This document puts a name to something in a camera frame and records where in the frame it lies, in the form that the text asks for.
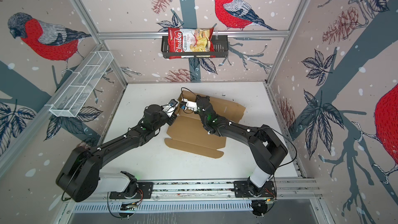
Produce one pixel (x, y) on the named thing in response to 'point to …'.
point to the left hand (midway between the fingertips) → (175, 107)
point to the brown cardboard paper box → (188, 134)
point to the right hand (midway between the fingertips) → (197, 96)
